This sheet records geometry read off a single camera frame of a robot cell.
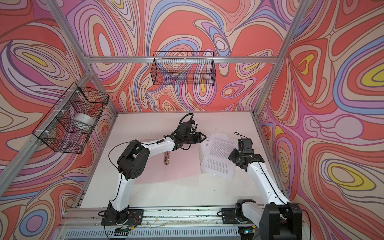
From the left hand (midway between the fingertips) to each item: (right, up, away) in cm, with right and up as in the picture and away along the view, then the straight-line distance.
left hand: (207, 136), depth 93 cm
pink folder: (-22, -17, -2) cm, 28 cm away
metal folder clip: (-26, -14, 0) cm, 29 cm away
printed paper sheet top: (+6, -15, +1) cm, 16 cm away
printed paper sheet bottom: (-2, -7, +6) cm, 9 cm away
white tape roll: (-62, +9, -21) cm, 67 cm away
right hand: (+15, -13, -8) cm, 22 cm away
